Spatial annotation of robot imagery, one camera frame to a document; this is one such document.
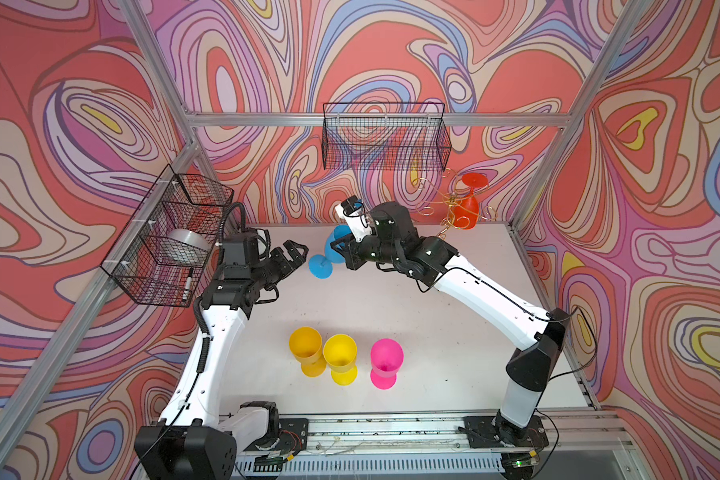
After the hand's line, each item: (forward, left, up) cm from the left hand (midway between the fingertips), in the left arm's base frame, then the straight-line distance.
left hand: (299, 255), depth 75 cm
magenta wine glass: (-19, -22, -19) cm, 35 cm away
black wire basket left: (+15, +35, +5) cm, 39 cm away
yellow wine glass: (-16, -1, -19) cm, 25 cm away
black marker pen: (-8, +26, -2) cm, 28 cm away
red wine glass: (+20, -48, -2) cm, 52 cm away
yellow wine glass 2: (-19, -10, -18) cm, 28 cm away
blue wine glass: (+1, -5, -6) cm, 8 cm away
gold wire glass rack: (+19, -41, +4) cm, 45 cm away
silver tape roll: (-2, +26, +5) cm, 27 cm away
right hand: (-3, -10, +4) cm, 11 cm away
